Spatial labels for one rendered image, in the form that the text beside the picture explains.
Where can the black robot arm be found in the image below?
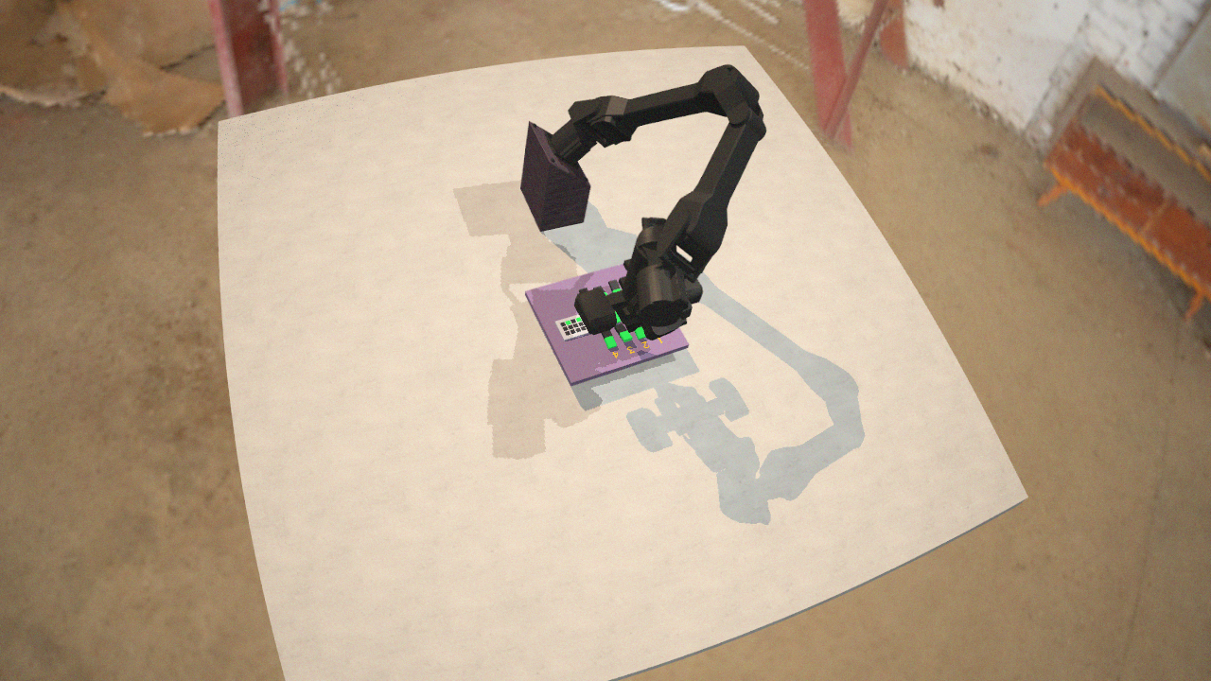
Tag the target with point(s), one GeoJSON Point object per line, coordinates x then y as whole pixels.
{"type": "Point", "coordinates": [698, 222]}

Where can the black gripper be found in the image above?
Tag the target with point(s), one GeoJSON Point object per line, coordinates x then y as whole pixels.
{"type": "Point", "coordinates": [596, 309]}

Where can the purple switch panel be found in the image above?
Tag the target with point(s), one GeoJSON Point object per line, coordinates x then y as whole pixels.
{"type": "Point", "coordinates": [583, 356]}

